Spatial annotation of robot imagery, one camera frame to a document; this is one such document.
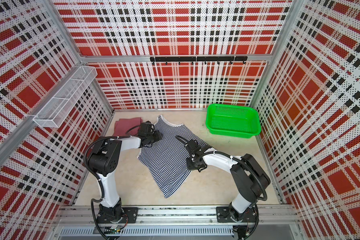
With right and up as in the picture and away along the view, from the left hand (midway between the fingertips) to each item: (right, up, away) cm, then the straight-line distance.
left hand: (160, 137), depth 103 cm
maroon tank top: (-24, +7, +6) cm, 26 cm away
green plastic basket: (+55, +12, +12) cm, 57 cm away
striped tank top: (+5, -14, -10) cm, 18 cm away
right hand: (+22, -17, -16) cm, 32 cm away
